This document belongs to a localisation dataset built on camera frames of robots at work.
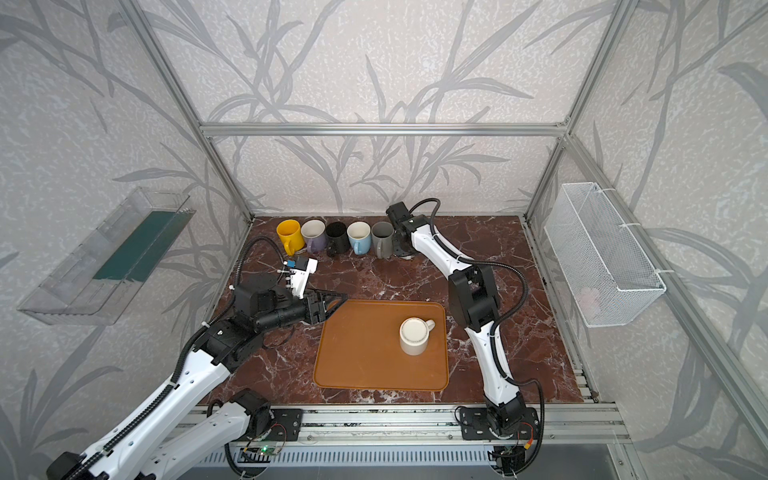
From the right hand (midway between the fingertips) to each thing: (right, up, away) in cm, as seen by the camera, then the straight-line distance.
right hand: (408, 239), depth 101 cm
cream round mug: (+1, -26, -20) cm, 33 cm away
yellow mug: (-41, +2, +1) cm, 41 cm away
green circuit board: (-34, -51, -30) cm, 68 cm away
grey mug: (-9, +2, +1) cm, 9 cm away
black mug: (-25, 0, +4) cm, 25 cm away
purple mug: (-33, +1, +4) cm, 33 cm away
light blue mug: (-17, +2, +5) cm, 18 cm away
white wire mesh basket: (+41, -6, -39) cm, 57 cm away
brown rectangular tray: (-6, -31, -15) cm, 35 cm away
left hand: (-15, -12, -32) cm, 37 cm away
